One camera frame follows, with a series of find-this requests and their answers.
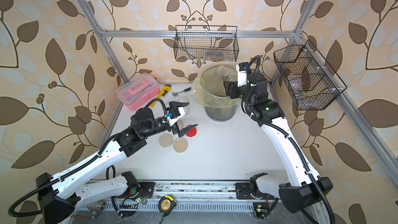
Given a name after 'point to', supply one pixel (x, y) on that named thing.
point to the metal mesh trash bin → (219, 114)
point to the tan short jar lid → (180, 145)
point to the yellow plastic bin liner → (210, 89)
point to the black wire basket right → (310, 86)
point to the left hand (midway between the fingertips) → (188, 110)
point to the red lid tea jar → (227, 73)
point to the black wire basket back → (213, 43)
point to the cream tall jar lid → (166, 140)
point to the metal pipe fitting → (98, 206)
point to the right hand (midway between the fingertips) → (231, 81)
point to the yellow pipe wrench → (166, 88)
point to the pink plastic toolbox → (138, 92)
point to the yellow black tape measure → (166, 204)
